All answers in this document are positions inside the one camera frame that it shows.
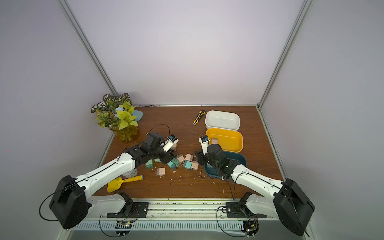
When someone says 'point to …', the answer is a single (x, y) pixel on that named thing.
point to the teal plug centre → (187, 165)
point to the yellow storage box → (230, 140)
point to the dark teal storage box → (211, 170)
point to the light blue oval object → (139, 114)
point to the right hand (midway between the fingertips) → (198, 147)
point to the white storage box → (222, 120)
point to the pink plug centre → (189, 157)
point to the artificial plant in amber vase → (118, 114)
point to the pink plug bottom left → (161, 171)
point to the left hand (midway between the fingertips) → (175, 151)
